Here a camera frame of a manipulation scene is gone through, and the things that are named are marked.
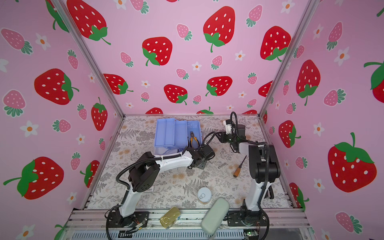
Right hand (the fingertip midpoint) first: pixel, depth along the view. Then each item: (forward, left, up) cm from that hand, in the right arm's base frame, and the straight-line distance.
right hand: (217, 133), depth 98 cm
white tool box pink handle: (-8, +28, +2) cm, 30 cm away
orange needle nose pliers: (-1, +17, -7) cm, 19 cm away
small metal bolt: (-16, -6, -11) cm, 21 cm away
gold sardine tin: (-51, +20, -6) cm, 55 cm away
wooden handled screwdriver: (-21, -15, -10) cm, 27 cm away
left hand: (-18, +8, -8) cm, 22 cm away
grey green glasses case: (-47, -2, -8) cm, 48 cm away
